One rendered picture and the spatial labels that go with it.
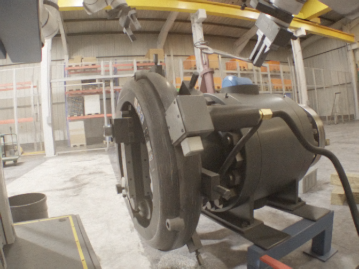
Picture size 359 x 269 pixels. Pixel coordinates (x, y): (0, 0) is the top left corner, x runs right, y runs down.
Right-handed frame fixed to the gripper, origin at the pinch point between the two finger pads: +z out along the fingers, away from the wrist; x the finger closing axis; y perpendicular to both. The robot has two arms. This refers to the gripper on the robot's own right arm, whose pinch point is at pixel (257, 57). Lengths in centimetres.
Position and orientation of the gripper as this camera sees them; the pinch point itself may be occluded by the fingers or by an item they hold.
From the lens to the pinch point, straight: 73.6
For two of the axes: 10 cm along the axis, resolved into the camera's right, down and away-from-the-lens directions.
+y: 9.6, 1.1, 2.4
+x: -0.8, -7.4, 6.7
